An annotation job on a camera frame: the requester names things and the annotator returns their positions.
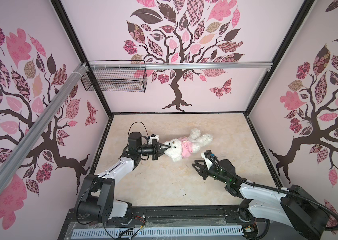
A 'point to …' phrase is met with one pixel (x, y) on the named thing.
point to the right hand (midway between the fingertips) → (194, 161)
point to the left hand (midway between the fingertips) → (171, 149)
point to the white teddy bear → (175, 152)
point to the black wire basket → (115, 79)
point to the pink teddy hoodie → (187, 146)
